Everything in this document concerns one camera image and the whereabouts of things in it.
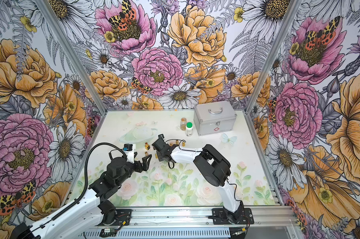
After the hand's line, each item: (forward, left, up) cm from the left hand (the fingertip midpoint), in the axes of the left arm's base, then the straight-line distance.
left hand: (143, 158), depth 81 cm
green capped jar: (+23, -26, -5) cm, 35 cm away
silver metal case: (+29, -42, 0) cm, 51 cm away
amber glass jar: (+29, -22, -6) cm, 37 cm away
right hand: (+8, -10, -12) cm, 17 cm away
